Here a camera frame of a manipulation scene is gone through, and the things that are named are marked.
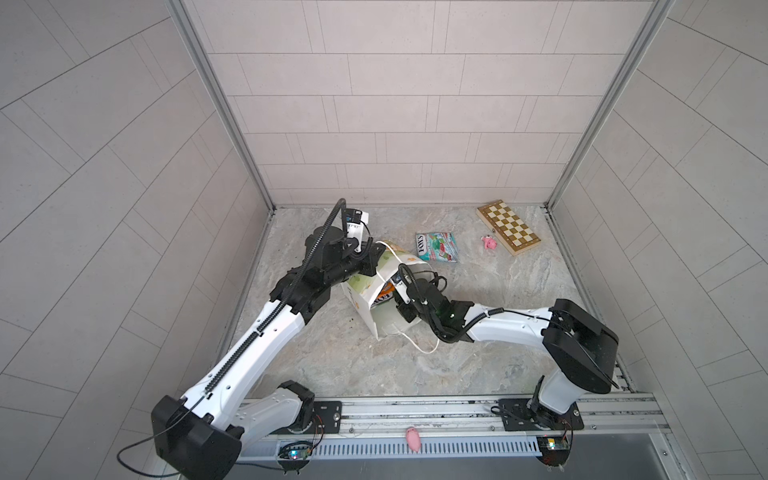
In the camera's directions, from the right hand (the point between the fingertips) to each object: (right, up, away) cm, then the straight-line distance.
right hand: (396, 293), depth 85 cm
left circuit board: (-22, -31, -21) cm, 43 cm away
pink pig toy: (+33, +14, +18) cm, 40 cm away
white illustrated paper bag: (-5, +3, -15) cm, 16 cm away
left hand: (-1, +15, -16) cm, 22 cm away
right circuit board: (+37, -33, -17) cm, 52 cm away
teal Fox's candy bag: (+14, +13, +17) cm, 25 cm away
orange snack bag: (-3, 0, 0) cm, 3 cm away
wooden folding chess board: (+41, +19, +23) cm, 51 cm away
